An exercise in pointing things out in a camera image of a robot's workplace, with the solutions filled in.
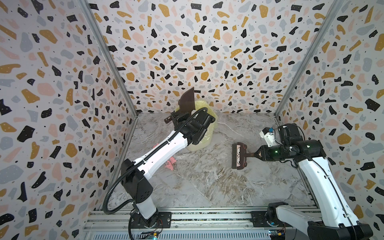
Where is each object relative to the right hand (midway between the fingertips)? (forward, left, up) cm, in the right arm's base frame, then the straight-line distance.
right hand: (254, 151), depth 70 cm
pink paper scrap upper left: (+5, +45, -24) cm, 51 cm away
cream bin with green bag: (+10, +24, -8) cm, 27 cm away
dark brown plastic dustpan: (+23, +33, +10) cm, 42 cm away
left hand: (+13, +40, +12) cm, 43 cm away
